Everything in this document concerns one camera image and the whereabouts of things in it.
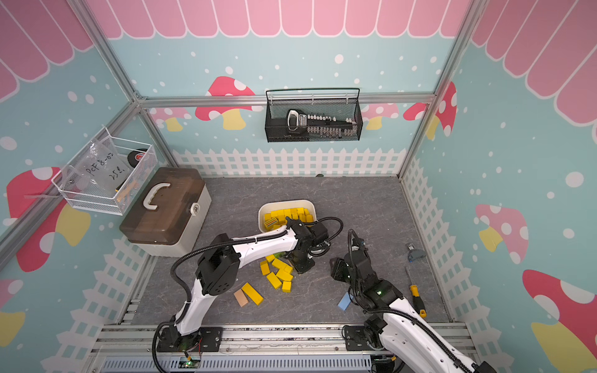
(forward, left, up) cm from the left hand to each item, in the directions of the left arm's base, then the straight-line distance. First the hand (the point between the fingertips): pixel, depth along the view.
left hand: (298, 269), depth 87 cm
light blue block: (-11, -17, -2) cm, 20 cm away
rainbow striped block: (+20, +13, 0) cm, 24 cm away
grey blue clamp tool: (+8, -46, -1) cm, 47 cm away
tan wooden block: (-10, +20, -2) cm, 22 cm away
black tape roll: (+27, +58, +31) cm, 71 cm away
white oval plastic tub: (+25, +13, 0) cm, 28 cm away
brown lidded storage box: (+19, +53, +11) cm, 57 cm away
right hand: (0, -13, +7) cm, 15 cm away
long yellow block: (-9, +16, -2) cm, 18 cm away
